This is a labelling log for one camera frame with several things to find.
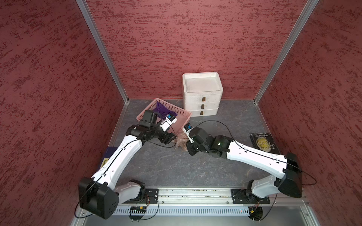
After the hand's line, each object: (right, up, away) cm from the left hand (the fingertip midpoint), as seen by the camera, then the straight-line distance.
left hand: (170, 134), depth 77 cm
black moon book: (+63, -8, +17) cm, 66 cm away
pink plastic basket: (+7, +10, +29) cm, 32 cm away
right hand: (+10, -6, -2) cm, 12 cm away
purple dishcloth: (-10, +13, +32) cm, 36 cm away
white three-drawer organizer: (+20, +25, +15) cm, 35 cm away
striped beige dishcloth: (+6, -3, -1) cm, 7 cm away
